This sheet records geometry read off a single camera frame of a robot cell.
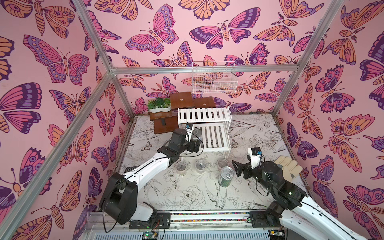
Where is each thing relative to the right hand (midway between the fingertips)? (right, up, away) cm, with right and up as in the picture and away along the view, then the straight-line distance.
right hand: (238, 159), depth 74 cm
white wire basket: (-9, +50, +27) cm, 57 cm away
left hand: (-21, +11, +12) cm, 27 cm away
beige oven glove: (+36, -9, +16) cm, 41 cm away
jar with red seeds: (-6, -5, +14) cm, 16 cm away
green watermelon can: (-5, -9, +4) cm, 11 cm away
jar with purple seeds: (-18, -6, +14) cm, 24 cm away
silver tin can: (-20, +13, +10) cm, 26 cm away
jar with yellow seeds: (-29, -7, +13) cm, 33 cm away
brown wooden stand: (-42, +20, +36) cm, 58 cm away
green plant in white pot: (-45, +31, +24) cm, 59 cm away
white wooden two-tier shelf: (-11, +17, +24) cm, 31 cm away
